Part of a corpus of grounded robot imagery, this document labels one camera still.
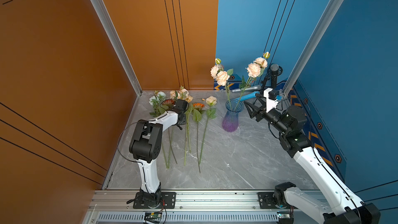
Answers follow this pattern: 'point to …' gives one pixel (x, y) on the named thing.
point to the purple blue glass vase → (230, 121)
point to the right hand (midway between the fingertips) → (251, 98)
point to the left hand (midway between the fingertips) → (179, 118)
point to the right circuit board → (283, 214)
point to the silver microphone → (251, 88)
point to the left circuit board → (154, 217)
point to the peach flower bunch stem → (182, 93)
